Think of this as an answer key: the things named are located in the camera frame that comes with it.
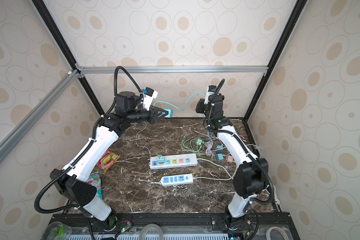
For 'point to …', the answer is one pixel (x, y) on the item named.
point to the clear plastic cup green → (56, 230)
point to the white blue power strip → (176, 179)
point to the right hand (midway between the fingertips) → (201, 98)
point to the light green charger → (198, 141)
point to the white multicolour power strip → (172, 161)
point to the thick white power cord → (233, 177)
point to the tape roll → (269, 230)
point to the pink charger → (230, 159)
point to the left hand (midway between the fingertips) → (168, 110)
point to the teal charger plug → (160, 160)
